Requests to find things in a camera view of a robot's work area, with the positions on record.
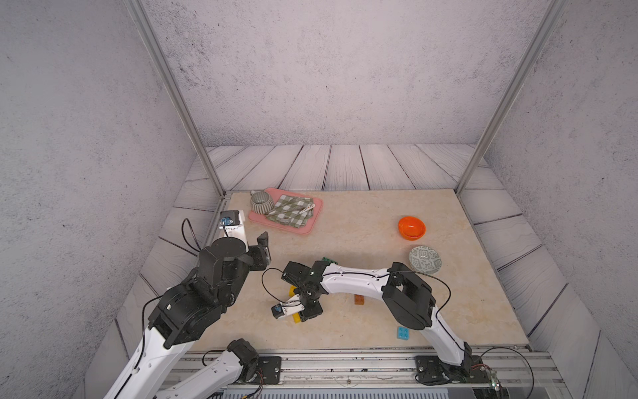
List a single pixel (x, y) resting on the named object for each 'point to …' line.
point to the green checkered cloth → (292, 211)
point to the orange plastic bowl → (411, 228)
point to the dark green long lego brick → (329, 260)
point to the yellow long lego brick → (296, 317)
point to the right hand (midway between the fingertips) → (302, 310)
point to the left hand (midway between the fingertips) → (262, 235)
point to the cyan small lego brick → (403, 333)
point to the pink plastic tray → (311, 225)
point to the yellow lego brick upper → (291, 291)
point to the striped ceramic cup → (261, 202)
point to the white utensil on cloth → (309, 207)
